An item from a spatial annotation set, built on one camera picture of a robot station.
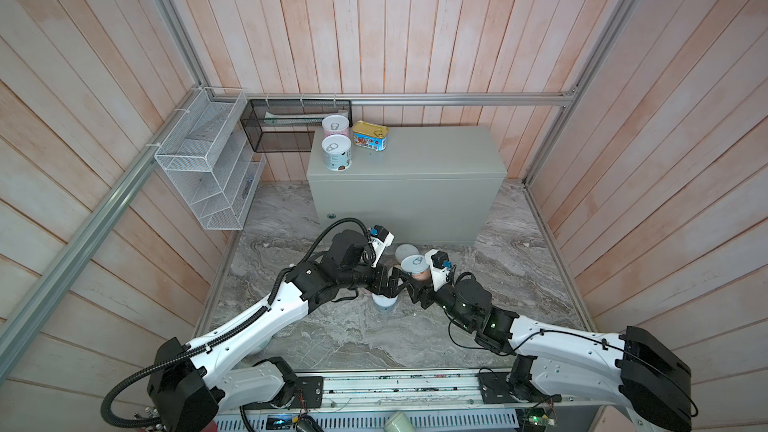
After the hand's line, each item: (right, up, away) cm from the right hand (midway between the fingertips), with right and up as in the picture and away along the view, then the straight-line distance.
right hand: (411, 268), depth 77 cm
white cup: (-4, -31, -13) cm, 34 cm away
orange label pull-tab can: (+1, +1, -4) cm, 4 cm away
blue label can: (-7, -11, +7) cm, 15 cm away
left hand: (-4, -2, -5) cm, 7 cm away
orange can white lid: (0, +3, +14) cm, 14 cm away
